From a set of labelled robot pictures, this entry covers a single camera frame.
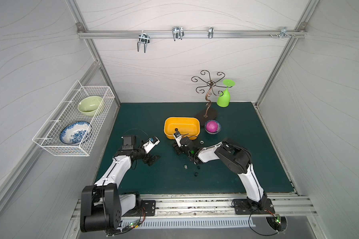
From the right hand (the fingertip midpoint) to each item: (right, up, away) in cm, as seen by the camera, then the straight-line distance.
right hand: (176, 140), depth 99 cm
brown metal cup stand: (+27, +33, -7) cm, 43 cm away
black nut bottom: (+12, -17, -15) cm, 26 cm away
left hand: (-13, -4, -12) cm, 18 cm away
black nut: (0, +7, +6) cm, 9 cm away
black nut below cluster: (+14, -14, -11) cm, 23 cm away
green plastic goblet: (+31, +27, -6) cm, 41 cm away
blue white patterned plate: (-42, +9, -35) cm, 55 cm away
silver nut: (+17, -1, 0) cm, 17 cm away
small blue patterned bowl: (+29, +7, +3) cm, 30 cm away
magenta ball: (+24, +9, 0) cm, 26 cm away
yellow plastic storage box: (+9, +9, +8) cm, 15 cm away
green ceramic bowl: (-41, +21, -27) cm, 54 cm away
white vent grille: (-14, -35, -28) cm, 47 cm away
